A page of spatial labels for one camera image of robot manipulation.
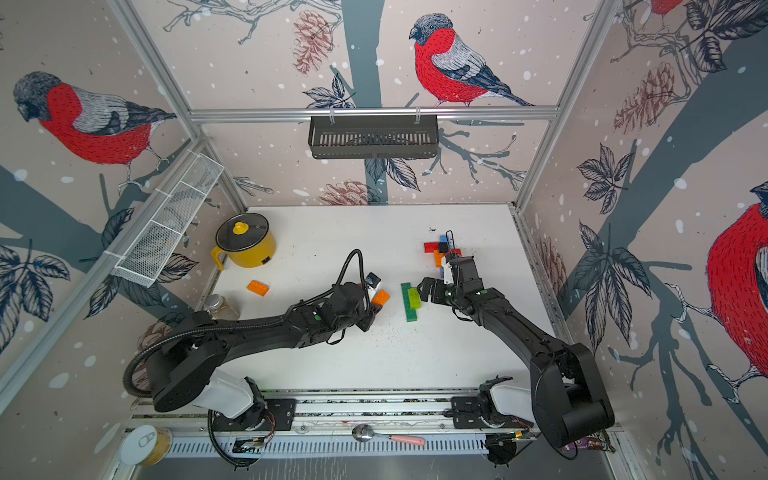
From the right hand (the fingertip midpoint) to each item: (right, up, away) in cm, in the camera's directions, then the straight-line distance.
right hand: (432, 285), depth 89 cm
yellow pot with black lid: (-62, +14, +11) cm, 64 cm away
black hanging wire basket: (-24, +50, +18) cm, 59 cm away
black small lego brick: (+6, +11, +16) cm, 20 cm away
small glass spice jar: (-61, -6, -5) cm, 62 cm away
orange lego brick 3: (-57, -2, +8) cm, 57 cm away
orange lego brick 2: (-15, -3, -3) cm, 16 cm away
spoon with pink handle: (-19, -34, -16) cm, 42 cm away
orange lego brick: (+4, +7, +14) cm, 16 cm away
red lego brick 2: (+11, +9, +16) cm, 21 cm away
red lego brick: (+1, +11, +15) cm, 19 cm away
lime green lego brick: (-5, -5, +2) cm, 7 cm away
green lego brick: (-7, -9, +1) cm, 11 cm away
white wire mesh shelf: (-80, +10, -8) cm, 81 cm away
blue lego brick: (+7, +14, +18) cm, 24 cm away
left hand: (-15, -4, -4) cm, 16 cm away
